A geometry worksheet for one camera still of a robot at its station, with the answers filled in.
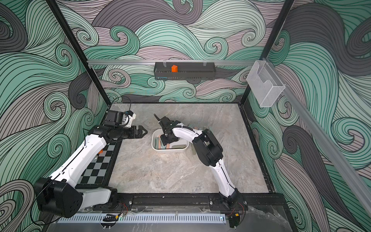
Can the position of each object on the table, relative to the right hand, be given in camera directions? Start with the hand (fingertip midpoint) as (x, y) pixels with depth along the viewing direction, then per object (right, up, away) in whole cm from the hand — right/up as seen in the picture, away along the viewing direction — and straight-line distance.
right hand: (169, 140), depth 97 cm
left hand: (-15, +9, -18) cm, 25 cm away
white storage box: (+8, -3, -3) cm, 9 cm away
